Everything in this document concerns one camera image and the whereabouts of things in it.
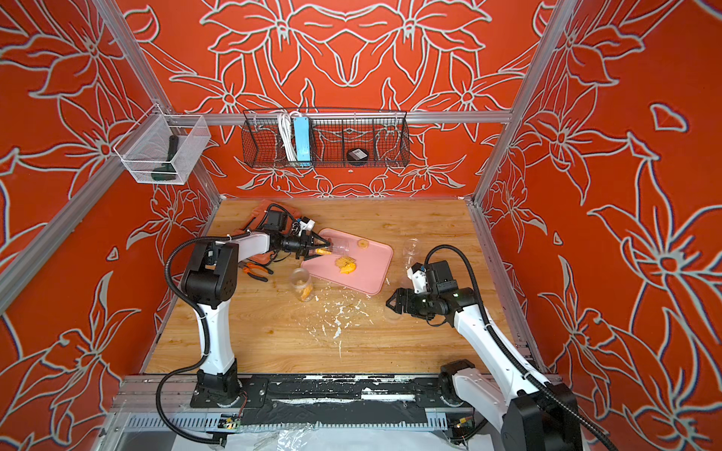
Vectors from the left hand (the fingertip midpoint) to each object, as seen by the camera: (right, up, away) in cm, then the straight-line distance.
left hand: (326, 247), depth 94 cm
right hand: (+22, -15, -15) cm, 31 cm away
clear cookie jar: (+4, 0, +6) cm, 7 cm away
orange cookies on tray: (+7, -6, +3) cm, 10 cm away
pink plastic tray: (+12, -6, +5) cm, 14 cm away
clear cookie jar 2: (-7, -11, -7) cm, 15 cm away
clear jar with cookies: (+29, -1, -2) cm, 29 cm away
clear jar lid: (+21, -21, -7) cm, 31 cm away
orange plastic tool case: (-29, +12, +13) cm, 34 cm away
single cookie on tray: (+13, +1, +9) cm, 16 cm away
